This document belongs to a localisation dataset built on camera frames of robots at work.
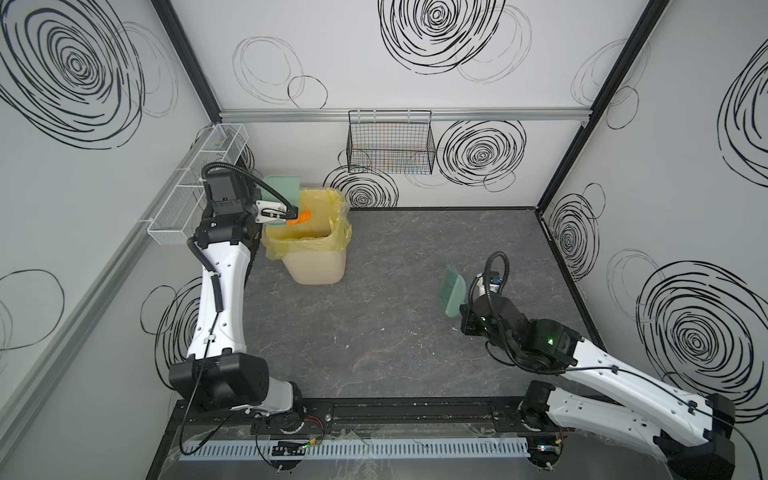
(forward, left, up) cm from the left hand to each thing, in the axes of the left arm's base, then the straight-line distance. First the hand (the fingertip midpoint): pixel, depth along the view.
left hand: (237, 189), depth 71 cm
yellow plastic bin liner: (+1, -20, -15) cm, 24 cm away
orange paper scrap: (+5, -11, -15) cm, 20 cm away
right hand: (-20, -54, -21) cm, 61 cm away
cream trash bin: (-3, -14, -29) cm, 32 cm away
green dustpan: (+10, -8, -8) cm, 15 cm away
